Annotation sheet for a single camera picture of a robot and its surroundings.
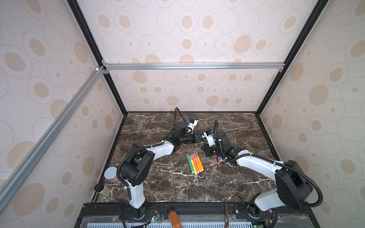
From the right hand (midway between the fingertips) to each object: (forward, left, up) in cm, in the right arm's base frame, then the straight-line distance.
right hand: (207, 145), depth 88 cm
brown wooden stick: (-37, -9, -11) cm, 40 cm away
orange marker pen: (-7, +4, -9) cm, 13 cm away
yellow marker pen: (-10, +8, -10) cm, 16 cm away
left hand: (+1, -1, +8) cm, 8 cm away
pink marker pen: (-12, -5, +6) cm, 14 cm away
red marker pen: (-8, +7, -9) cm, 14 cm away
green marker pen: (-8, +10, -9) cm, 16 cm away
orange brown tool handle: (-39, +17, -8) cm, 43 cm away
